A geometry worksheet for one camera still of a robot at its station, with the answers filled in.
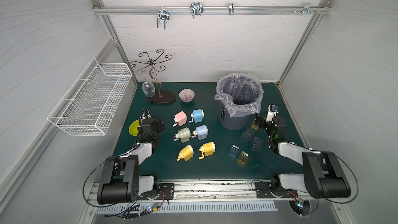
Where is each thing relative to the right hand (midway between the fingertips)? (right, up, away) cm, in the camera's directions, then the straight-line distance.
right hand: (267, 113), depth 90 cm
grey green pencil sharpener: (-49, -12, -5) cm, 50 cm away
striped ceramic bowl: (-50, +11, +21) cm, 55 cm away
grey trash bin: (-17, -7, +6) cm, 20 cm away
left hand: (-68, -5, +1) cm, 68 cm away
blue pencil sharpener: (-39, -10, -4) cm, 40 cm away
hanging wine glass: (-70, +14, -1) cm, 71 cm away
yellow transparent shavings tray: (-6, -9, +5) cm, 12 cm away
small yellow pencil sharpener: (-46, -20, -11) cm, 52 cm away
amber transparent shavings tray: (-15, -25, -5) cm, 30 cm away
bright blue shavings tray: (-21, -21, -5) cm, 30 cm away
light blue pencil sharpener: (-41, -2, +3) cm, 42 cm away
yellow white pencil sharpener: (-35, -18, -9) cm, 41 cm away
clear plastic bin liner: (-13, +11, +4) cm, 18 cm away
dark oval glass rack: (-70, +9, +21) cm, 73 cm away
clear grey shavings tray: (-6, -18, -1) cm, 18 cm away
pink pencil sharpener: (-52, -4, +3) cm, 52 cm away
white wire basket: (-89, +6, -21) cm, 92 cm away
